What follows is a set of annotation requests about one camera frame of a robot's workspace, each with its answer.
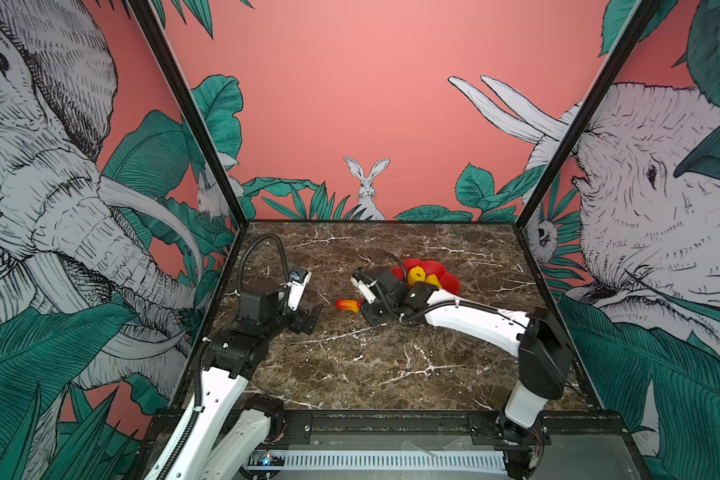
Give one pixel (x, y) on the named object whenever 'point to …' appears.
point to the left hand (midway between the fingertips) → (303, 292)
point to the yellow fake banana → (433, 280)
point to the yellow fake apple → (416, 274)
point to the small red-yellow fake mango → (347, 304)
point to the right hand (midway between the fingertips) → (359, 306)
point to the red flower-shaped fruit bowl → (447, 280)
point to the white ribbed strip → (398, 461)
